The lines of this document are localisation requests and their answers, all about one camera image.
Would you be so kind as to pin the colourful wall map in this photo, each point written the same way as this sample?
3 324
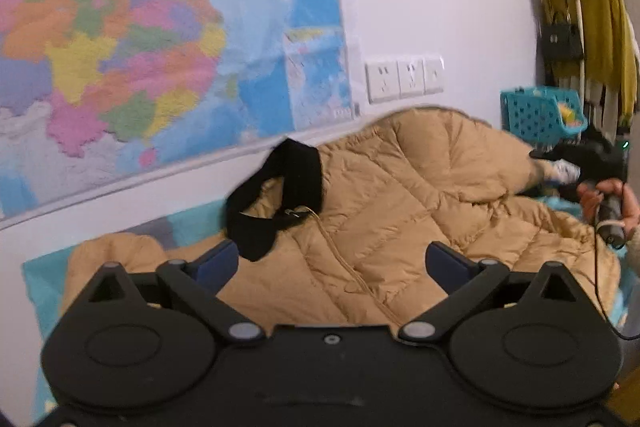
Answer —
150 32

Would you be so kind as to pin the white wall socket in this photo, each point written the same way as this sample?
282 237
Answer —
382 83
433 73
411 78

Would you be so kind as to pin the small white cloth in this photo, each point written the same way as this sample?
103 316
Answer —
566 170

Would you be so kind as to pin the person's right hand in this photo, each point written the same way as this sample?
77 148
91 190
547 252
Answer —
587 199

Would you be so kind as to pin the teal plastic basket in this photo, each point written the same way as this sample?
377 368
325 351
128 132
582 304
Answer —
530 117

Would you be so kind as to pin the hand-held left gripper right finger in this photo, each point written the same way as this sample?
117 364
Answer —
445 266

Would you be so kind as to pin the black handbag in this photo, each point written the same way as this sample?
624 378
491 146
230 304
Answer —
562 44

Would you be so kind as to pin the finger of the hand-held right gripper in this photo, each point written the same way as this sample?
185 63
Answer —
546 153

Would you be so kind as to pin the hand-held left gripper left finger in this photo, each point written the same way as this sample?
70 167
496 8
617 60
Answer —
217 264

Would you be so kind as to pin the teal and grey bed sheet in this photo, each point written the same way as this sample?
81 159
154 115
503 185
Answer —
42 287

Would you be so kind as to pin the yellow object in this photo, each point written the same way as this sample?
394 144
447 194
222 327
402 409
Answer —
570 114

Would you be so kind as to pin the white coat rack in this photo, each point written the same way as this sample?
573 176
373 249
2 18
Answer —
583 77

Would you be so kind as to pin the mustard hanging cardigan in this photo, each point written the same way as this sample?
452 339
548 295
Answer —
600 22

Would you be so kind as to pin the tan puffer jacket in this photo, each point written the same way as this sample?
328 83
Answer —
400 207

